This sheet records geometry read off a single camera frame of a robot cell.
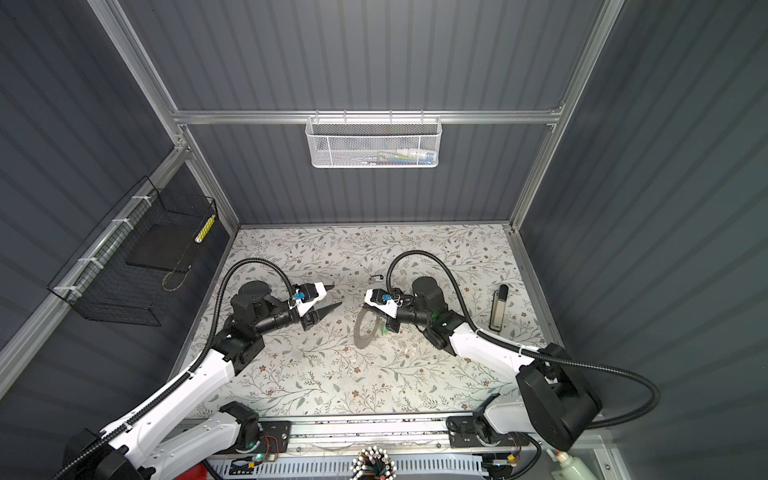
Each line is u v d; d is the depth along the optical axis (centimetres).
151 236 78
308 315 65
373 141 124
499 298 94
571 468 64
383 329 89
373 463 56
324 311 67
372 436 75
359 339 84
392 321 70
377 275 105
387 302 65
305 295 59
